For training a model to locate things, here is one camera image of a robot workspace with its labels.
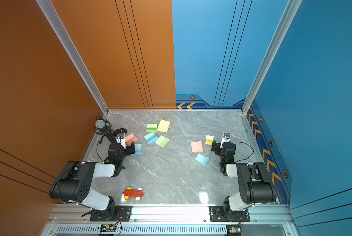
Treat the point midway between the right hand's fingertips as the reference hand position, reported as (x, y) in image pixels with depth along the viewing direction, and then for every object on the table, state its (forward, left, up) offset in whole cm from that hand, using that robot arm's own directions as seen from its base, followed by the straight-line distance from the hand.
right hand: (222, 141), depth 94 cm
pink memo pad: (+5, +63, -4) cm, 63 cm away
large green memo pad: (+3, +40, -4) cm, 40 cm away
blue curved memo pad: (-10, +13, -6) cm, 17 cm away
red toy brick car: (-30, +54, -4) cm, 62 cm away
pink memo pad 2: (0, +16, -6) cm, 17 cm away
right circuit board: (-46, 0, -8) cm, 46 cm away
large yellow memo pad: (+17, +40, -4) cm, 44 cm away
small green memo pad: (+16, +49, -5) cm, 51 cm away
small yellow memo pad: (+5, +7, -6) cm, 11 cm away
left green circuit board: (-46, +62, -7) cm, 77 cm away
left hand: (0, +63, +1) cm, 63 cm away
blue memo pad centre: (+5, +48, -3) cm, 48 cm away
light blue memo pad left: (-3, +55, -4) cm, 56 cm away
